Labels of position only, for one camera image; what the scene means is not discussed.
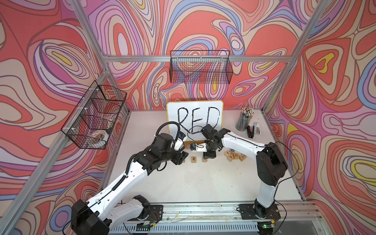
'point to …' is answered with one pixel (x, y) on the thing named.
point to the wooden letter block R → (184, 161)
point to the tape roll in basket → (100, 134)
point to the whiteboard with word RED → (192, 116)
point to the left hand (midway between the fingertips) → (185, 151)
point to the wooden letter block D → (204, 160)
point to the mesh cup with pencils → (244, 118)
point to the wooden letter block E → (193, 159)
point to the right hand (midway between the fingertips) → (207, 154)
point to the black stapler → (250, 133)
